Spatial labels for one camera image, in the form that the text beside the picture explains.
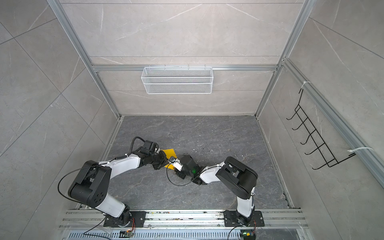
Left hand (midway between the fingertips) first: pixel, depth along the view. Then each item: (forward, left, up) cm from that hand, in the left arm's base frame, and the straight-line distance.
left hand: (171, 157), depth 90 cm
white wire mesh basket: (+45, -4, +25) cm, 52 cm away
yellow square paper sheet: (+6, +3, -6) cm, 9 cm away
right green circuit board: (-40, -38, -5) cm, 56 cm away
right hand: (-3, -3, -4) cm, 5 cm away
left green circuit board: (-37, +20, -5) cm, 43 cm away
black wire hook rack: (-19, -68, +29) cm, 76 cm away
